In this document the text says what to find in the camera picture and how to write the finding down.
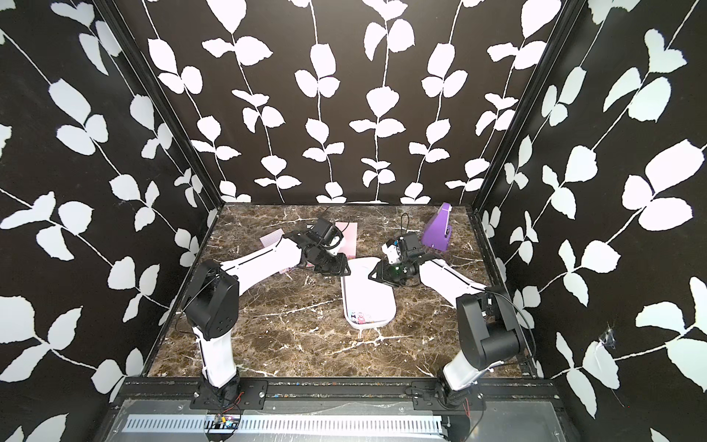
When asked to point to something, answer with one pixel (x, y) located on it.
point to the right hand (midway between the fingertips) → (371, 272)
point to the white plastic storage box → (366, 303)
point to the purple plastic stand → (437, 233)
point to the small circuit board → (226, 422)
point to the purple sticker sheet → (272, 238)
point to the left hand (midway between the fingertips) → (349, 269)
